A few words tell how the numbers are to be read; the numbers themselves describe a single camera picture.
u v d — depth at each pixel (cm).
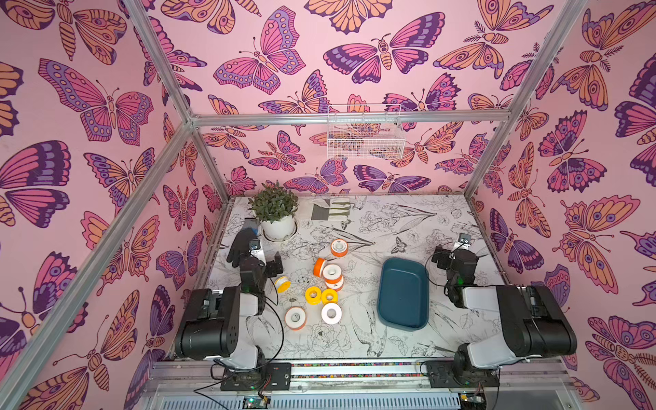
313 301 89
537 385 73
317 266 91
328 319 83
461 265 71
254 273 72
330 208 116
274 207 90
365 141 106
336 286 90
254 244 81
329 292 88
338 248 100
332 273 91
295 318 85
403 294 91
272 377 73
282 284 88
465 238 80
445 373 73
